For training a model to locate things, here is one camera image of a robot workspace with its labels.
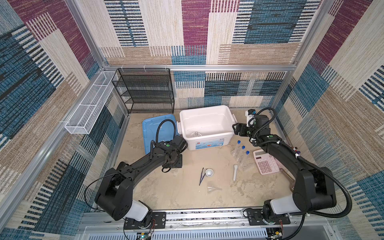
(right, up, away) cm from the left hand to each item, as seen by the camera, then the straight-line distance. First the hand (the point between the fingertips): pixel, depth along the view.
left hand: (176, 162), depth 85 cm
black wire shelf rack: (-25, +45, +24) cm, 57 cm away
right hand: (+36, +19, +3) cm, 41 cm away
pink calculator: (+52, -2, +5) cm, 53 cm away
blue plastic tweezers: (+14, -9, +2) cm, 17 cm away
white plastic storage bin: (+19, +19, +26) cm, 38 cm away
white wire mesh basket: (-56, +28, +9) cm, 63 cm away
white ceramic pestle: (+33, -7, +3) cm, 34 cm away
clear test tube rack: (+38, +2, 0) cm, 38 cm away
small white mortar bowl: (+18, -7, +2) cm, 20 cm away
